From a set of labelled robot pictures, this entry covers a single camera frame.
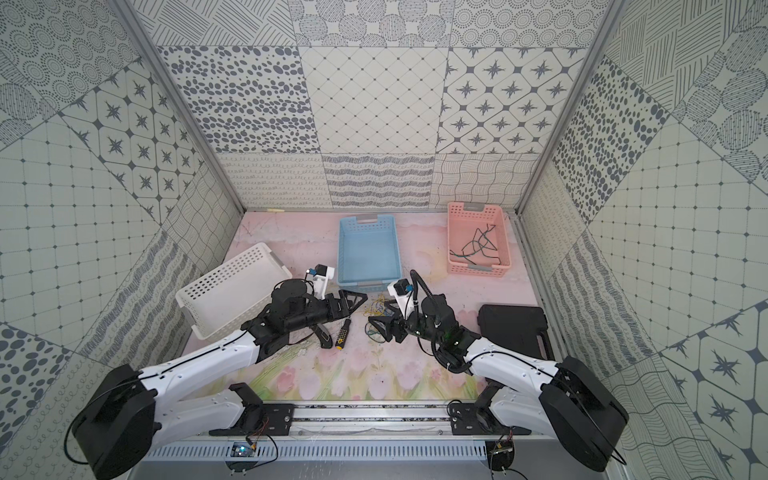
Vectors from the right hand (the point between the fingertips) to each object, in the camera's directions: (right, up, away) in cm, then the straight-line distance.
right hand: (381, 312), depth 79 cm
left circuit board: (-34, -32, -7) cm, 47 cm away
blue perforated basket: (-6, +13, +25) cm, 29 cm away
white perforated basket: (-50, 0, +15) cm, 52 cm away
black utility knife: (-17, -9, +7) cm, 21 cm away
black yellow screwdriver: (-12, -9, +9) cm, 18 cm away
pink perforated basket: (+31, +27, +40) cm, 58 cm away
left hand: (-3, +3, -5) cm, 6 cm away
